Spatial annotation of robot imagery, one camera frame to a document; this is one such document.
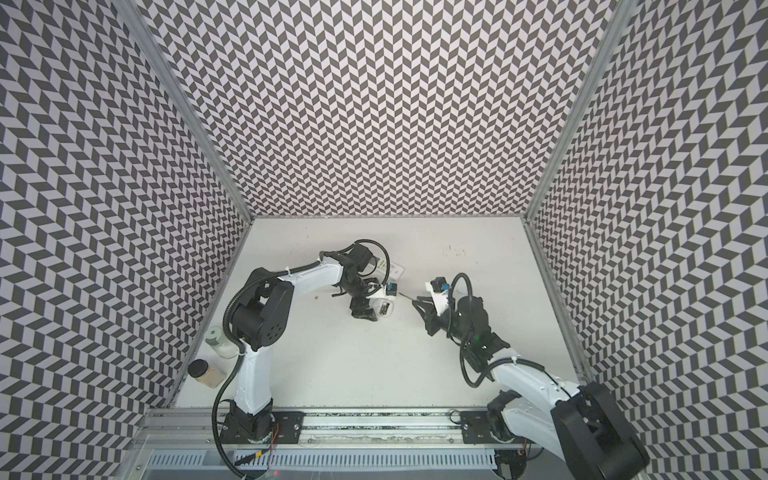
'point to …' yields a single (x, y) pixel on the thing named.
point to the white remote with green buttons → (381, 268)
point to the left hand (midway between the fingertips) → (374, 303)
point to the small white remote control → (383, 307)
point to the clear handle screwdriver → (406, 296)
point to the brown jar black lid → (206, 374)
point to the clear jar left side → (213, 336)
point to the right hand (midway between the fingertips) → (416, 309)
